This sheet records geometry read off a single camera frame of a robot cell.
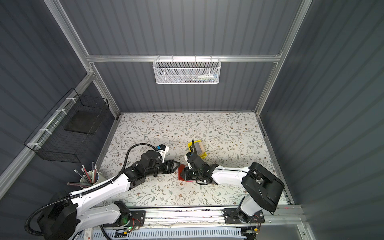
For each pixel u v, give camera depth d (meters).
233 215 0.74
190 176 0.75
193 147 0.95
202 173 0.66
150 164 0.63
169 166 0.71
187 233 0.77
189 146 0.98
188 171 0.76
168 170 0.70
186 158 0.81
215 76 0.91
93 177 0.79
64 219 0.40
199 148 0.94
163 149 0.74
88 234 0.68
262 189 0.45
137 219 0.72
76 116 0.79
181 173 0.82
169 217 0.75
